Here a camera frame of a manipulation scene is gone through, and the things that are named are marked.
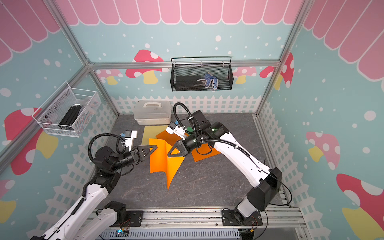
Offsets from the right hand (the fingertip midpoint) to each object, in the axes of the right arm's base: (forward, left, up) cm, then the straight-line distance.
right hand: (170, 155), depth 62 cm
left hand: (+4, +7, -2) cm, 8 cm away
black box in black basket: (+51, -6, +2) cm, 51 cm away
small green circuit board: (-24, +26, -33) cm, 49 cm away
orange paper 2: (-1, -14, +4) cm, 14 cm away
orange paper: (0, +6, -7) cm, 9 cm away
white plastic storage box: (+46, +20, -18) cm, 53 cm away
